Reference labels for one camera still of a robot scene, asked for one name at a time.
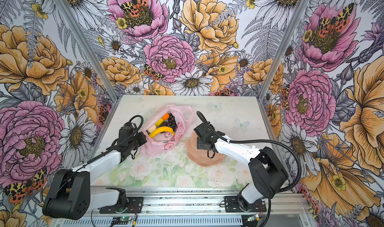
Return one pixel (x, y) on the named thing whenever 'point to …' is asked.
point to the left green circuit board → (121, 220)
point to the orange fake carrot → (165, 116)
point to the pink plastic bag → (183, 114)
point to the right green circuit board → (253, 217)
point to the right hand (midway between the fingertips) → (205, 147)
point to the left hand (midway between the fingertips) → (145, 139)
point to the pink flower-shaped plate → (200, 156)
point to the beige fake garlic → (152, 128)
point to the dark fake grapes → (171, 122)
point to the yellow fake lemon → (159, 122)
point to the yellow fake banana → (160, 129)
